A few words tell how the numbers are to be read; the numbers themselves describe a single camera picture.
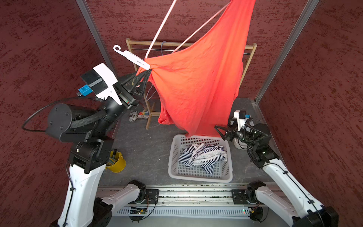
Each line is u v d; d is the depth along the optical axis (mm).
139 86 353
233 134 612
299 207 410
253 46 616
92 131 293
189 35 343
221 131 638
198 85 439
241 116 607
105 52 897
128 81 309
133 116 1061
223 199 742
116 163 757
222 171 823
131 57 275
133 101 299
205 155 795
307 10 723
